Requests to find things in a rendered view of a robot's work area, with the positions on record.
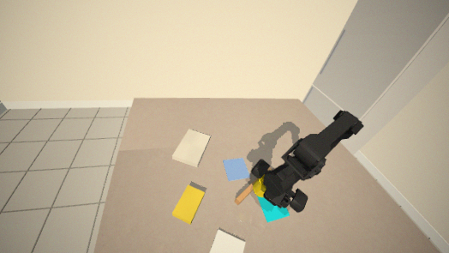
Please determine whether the yellow cup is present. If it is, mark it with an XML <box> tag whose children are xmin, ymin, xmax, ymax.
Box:
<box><xmin>253</xmin><ymin>174</ymin><xmax>266</xmax><ymax>197</ymax></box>

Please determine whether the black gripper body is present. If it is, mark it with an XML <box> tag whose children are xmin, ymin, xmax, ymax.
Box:
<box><xmin>251</xmin><ymin>159</ymin><xmax>308</xmax><ymax>213</ymax></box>

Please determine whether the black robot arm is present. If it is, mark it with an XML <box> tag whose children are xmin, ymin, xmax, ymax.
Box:
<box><xmin>263</xmin><ymin>110</ymin><xmax>364</xmax><ymax>208</ymax></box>

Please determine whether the wooden rail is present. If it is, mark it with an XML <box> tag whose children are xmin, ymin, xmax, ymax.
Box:
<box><xmin>235</xmin><ymin>178</ymin><xmax>258</xmax><ymax>205</ymax></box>

